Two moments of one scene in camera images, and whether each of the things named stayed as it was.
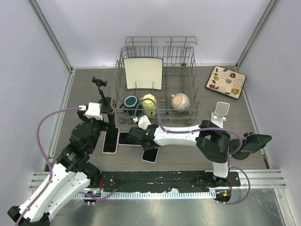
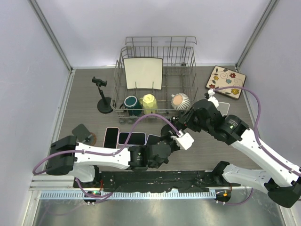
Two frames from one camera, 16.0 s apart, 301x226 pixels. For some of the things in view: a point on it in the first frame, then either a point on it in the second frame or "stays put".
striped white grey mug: x=180 y=101 stays put
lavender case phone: x=122 y=140 stays put
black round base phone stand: x=106 y=102 stays put
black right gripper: x=155 y=124 -> x=186 y=119
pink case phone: x=110 y=144 stays put
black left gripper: x=105 y=125 -> x=168 y=137
